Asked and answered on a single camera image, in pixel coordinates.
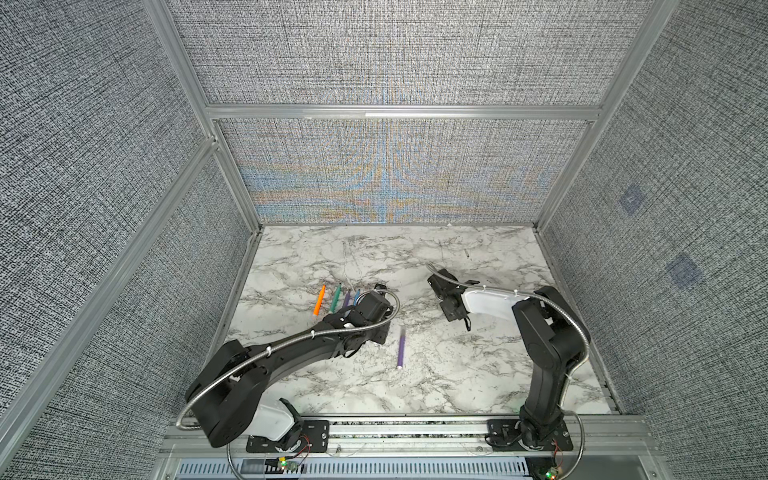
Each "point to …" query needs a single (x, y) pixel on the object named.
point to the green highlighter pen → (335, 298)
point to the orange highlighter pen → (319, 300)
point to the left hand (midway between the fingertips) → (384, 319)
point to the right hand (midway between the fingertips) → (460, 300)
